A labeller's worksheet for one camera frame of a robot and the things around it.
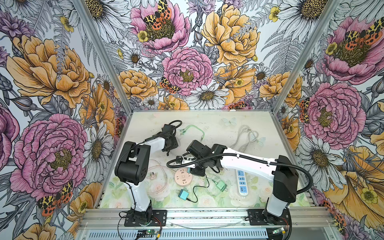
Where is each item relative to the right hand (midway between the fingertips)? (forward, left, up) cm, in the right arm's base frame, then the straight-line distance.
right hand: (195, 171), depth 79 cm
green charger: (-5, -14, -9) cm, 17 cm away
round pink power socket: (0, +7, -9) cm, 11 cm away
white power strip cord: (+31, -42, -13) cm, 53 cm away
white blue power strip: (-5, -26, -9) cm, 28 cm away
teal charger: (-9, +7, -9) cm, 14 cm away
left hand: (+21, +15, -10) cm, 27 cm away
